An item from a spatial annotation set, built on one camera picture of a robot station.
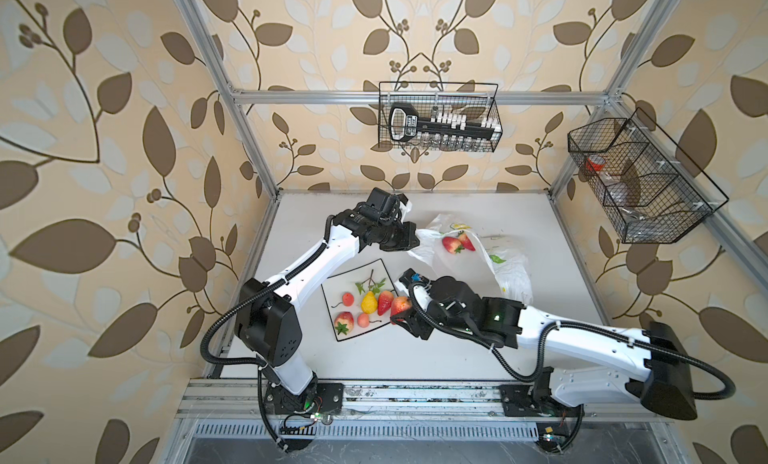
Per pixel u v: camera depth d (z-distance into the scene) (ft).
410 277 1.99
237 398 2.50
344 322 2.70
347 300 2.91
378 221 2.07
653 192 2.38
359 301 2.92
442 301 1.75
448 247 3.34
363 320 2.77
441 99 2.98
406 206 2.49
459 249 3.31
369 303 2.85
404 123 2.77
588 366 1.53
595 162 2.88
